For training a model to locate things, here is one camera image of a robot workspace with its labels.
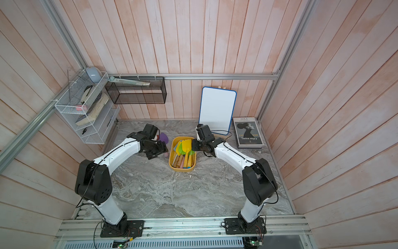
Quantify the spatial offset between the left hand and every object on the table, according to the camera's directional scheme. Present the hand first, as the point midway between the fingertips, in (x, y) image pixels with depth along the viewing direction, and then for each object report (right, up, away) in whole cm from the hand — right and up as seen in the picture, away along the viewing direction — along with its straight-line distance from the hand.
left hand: (163, 154), depth 89 cm
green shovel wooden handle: (+16, 0, +8) cm, 18 cm away
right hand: (+17, +6, +1) cm, 19 cm away
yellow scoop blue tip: (+13, +4, +9) cm, 16 cm away
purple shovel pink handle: (-4, +9, +19) cm, 21 cm away
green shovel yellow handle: (+9, +1, +9) cm, 13 cm away
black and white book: (+56, +13, +19) cm, 60 cm away
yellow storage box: (+4, +6, +10) cm, 12 cm away
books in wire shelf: (-35, +26, -8) cm, 44 cm away
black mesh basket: (-30, +40, +16) cm, 53 cm away
